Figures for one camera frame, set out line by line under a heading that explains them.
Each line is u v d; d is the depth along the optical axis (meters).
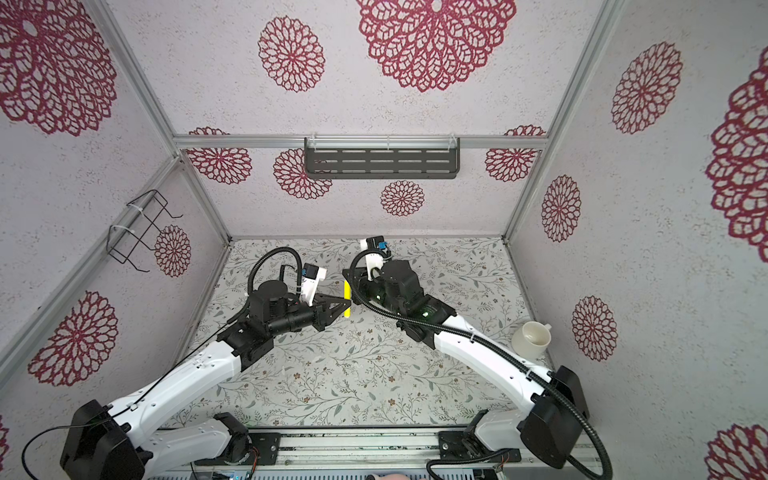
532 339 0.89
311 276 0.65
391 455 0.73
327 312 0.66
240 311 0.60
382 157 0.92
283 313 0.60
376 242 0.60
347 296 0.71
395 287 0.52
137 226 0.78
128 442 0.39
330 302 0.68
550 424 0.38
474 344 0.48
